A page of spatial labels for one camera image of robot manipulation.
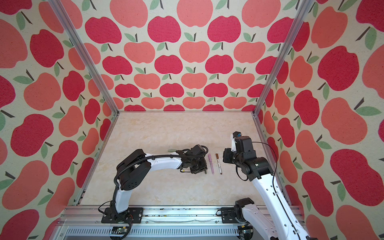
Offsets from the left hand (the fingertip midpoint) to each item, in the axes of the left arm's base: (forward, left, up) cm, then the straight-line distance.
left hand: (211, 171), depth 87 cm
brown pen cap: (+11, -5, -2) cm, 12 cm away
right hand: (+2, -7, +18) cm, 19 cm away
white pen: (+6, -6, -3) cm, 8 cm away
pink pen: (+6, -1, -3) cm, 7 cm away
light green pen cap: (+17, +25, -3) cm, 30 cm away
